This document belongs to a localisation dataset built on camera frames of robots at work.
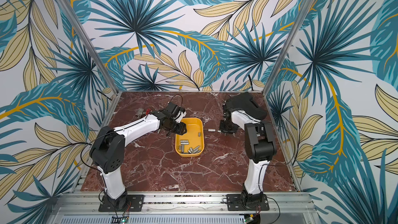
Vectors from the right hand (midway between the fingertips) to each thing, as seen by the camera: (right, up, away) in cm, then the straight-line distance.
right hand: (225, 130), depth 99 cm
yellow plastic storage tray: (-22, -7, -6) cm, 24 cm away
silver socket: (-9, +1, -1) cm, 9 cm away
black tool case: (+14, +19, +11) cm, 26 cm away
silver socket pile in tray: (-21, -11, -9) cm, 26 cm away
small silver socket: (-34, +4, -33) cm, 47 cm away
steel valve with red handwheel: (-56, +11, +4) cm, 57 cm away
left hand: (-26, 0, -9) cm, 28 cm away
